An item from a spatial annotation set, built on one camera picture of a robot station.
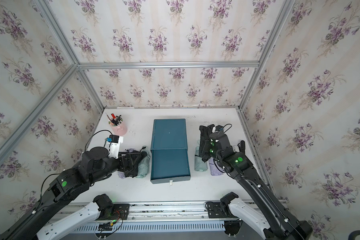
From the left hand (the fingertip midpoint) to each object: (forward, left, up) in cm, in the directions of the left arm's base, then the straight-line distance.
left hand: (138, 156), depth 65 cm
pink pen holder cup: (+30, +22, -15) cm, 40 cm away
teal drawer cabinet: (+6, -13, -11) cm, 19 cm away
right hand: (+9, -31, -4) cm, 33 cm away
